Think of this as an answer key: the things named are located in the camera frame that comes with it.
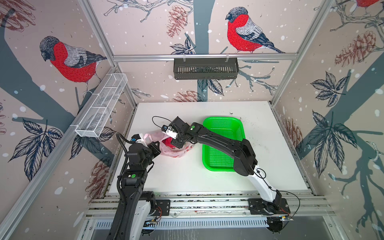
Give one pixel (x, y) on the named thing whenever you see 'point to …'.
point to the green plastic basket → (213, 159)
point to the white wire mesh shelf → (101, 105)
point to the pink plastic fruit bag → (166, 147)
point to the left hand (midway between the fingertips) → (159, 141)
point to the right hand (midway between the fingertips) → (174, 140)
